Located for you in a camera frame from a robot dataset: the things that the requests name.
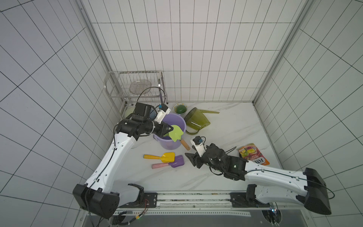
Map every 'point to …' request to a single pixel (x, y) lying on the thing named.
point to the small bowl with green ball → (180, 108)
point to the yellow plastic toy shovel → (167, 157)
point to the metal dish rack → (121, 87)
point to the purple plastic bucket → (166, 142)
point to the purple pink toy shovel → (179, 161)
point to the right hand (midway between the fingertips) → (185, 153)
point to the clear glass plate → (140, 87)
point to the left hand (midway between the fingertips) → (169, 131)
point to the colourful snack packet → (250, 152)
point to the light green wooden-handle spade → (176, 134)
